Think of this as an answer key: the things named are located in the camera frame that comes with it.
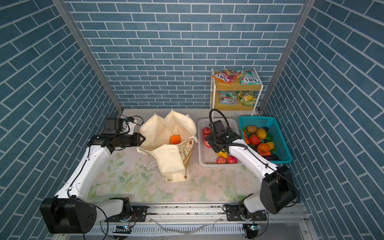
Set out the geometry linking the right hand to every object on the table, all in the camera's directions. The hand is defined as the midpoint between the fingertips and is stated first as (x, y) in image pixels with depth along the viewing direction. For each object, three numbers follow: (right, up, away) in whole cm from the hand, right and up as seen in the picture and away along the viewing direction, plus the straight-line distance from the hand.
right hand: (206, 138), depth 85 cm
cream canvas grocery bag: (-24, -3, +17) cm, 29 cm away
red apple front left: (+9, -13, +2) cm, 16 cm away
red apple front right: (+15, -13, +2) cm, 20 cm away
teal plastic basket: (+47, -8, +4) cm, 48 cm away
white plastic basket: (+1, -13, +8) cm, 15 cm away
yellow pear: (+11, -10, +6) cm, 16 cm away
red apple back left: (+1, +3, +16) cm, 17 cm away
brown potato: (+33, +4, +19) cm, 39 cm away
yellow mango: (+37, +2, +11) cm, 38 cm away
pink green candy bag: (+17, +27, +19) cm, 37 cm away
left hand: (-34, +1, -5) cm, 35 cm away
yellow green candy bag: (+30, +26, +19) cm, 44 cm away
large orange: (-19, -2, +11) cm, 23 cm away
